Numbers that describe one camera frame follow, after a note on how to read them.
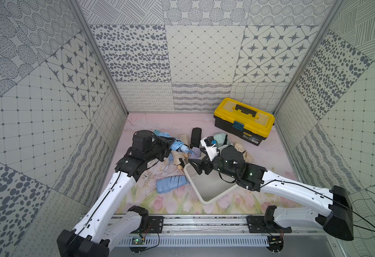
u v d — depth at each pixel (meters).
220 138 0.98
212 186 0.88
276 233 0.68
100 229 0.39
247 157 0.95
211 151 0.60
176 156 0.90
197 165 0.60
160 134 0.75
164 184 0.84
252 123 0.93
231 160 0.51
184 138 1.01
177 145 0.69
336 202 0.40
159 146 0.65
